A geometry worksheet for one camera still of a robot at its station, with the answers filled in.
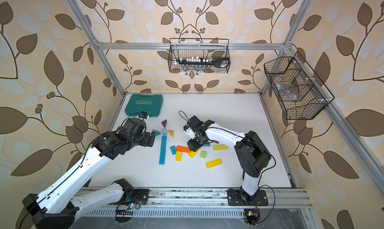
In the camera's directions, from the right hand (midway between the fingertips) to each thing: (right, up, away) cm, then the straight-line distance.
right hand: (194, 145), depth 88 cm
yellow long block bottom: (+11, -9, -3) cm, 15 cm away
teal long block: (-19, -1, +3) cm, 20 cm away
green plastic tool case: (-33, +25, +20) cm, 46 cm away
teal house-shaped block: (+8, -1, +5) cm, 10 cm away
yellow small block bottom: (-10, -7, 0) cm, 12 cm away
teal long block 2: (-19, -7, -2) cm, 21 cm away
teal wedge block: (-13, -3, +2) cm, 14 cm away
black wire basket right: (+53, +28, -15) cm, 61 cm away
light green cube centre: (+5, -6, 0) cm, 8 cm away
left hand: (-24, +11, -16) cm, 30 cm away
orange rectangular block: (-7, -2, 0) cm, 7 cm away
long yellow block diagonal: (-2, -5, 0) cm, 5 cm away
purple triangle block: (-21, +12, +13) cm, 27 cm away
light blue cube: (-20, +6, +10) cm, 24 cm away
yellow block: (+16, -2, +3) cm, 16 cm away
